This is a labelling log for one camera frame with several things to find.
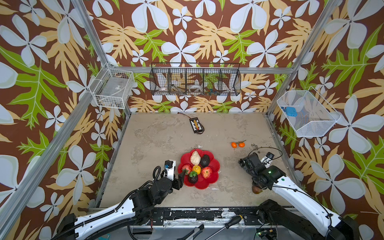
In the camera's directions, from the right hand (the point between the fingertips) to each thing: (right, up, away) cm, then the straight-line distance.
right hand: (253, 168), depth 82 cm
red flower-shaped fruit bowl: (-28, -9, +2) cm, 29 cm away
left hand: (-40, +1, -5) cm, 41 cm away
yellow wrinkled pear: (-31, -1, +4) cm, 31 cm away
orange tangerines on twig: (0, +11, +19) cm, 22 cm away
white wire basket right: (+31, +31, +1) cm, 44 cm away
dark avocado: (-26, +3, +7) cm, 27 cm away
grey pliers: (-34, -28, -13) cm, 46 cm away
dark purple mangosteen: (-33, -5, 0) cm, 34 cm away
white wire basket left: (-81, +47, +5) cm, 94 cm away
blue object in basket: (+24, +32, +5) cm, 41 cm away
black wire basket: (-32, +55, +16) cm, 66 cm away
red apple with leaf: (-37, -2, +4) cm, 37 cm away
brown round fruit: (+1, -11, -2) cm, 11 cm away
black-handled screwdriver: (-16, -24, -11) cm, 31 cm away
